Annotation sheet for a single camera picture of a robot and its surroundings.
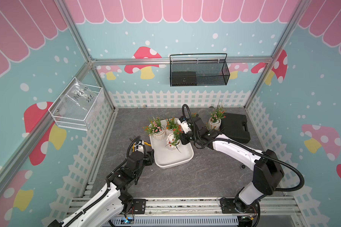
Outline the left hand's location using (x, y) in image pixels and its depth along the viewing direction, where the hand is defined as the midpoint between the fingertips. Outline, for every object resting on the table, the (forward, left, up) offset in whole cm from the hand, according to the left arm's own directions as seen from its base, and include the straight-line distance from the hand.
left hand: (150, 153), depth 81 cm
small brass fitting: (+52, +13, -13) cm, 55 cm away
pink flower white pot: (+16, -1, +2) cm, 16 cm away
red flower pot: (+6, -13, +5) cm, 16 cm away
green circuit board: (-31, +10, -15) cm, 36 cm away
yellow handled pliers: (+13, +7, -11) cm, 18 cm away
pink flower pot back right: (+26, -42, -4) cm, 49 cm away
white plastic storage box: (+2, -9, -10) cm, 14 cm away
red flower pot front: (+21, -11, +1) cm, 24 cm away
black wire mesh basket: (+47, -29, +23) cm, 60 cm away
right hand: (+9, -15, +5) cm, 19 cm away
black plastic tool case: (+26, -57, -6) cm, 63 cm away
